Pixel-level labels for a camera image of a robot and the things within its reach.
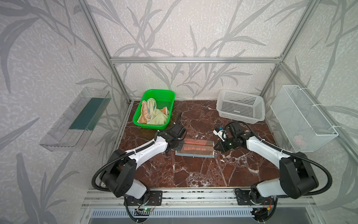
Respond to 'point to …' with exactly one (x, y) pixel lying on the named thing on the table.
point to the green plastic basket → (165, 100)
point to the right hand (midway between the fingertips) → (215, 143)
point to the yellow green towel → (157, 116)
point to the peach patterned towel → (144, 116)
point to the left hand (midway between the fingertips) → (179, 140)
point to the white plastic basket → (240, 106)
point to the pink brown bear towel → (197, 148)
